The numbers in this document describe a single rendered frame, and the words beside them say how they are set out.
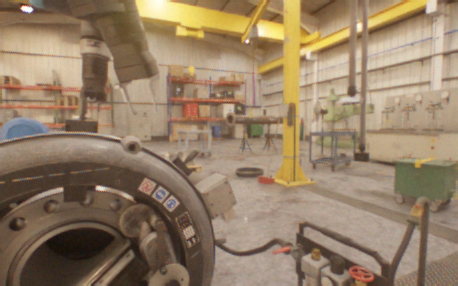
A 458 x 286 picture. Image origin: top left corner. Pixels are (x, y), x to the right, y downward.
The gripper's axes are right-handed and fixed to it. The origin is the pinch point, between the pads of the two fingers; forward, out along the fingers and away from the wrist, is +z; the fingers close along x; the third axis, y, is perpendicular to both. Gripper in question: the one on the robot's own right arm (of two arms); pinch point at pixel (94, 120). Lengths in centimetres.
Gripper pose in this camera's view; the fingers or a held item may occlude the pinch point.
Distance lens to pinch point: 90.1
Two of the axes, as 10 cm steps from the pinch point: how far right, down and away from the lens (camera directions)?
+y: 3.5, 0.5, -9.4
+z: -0.6, 10.0, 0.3
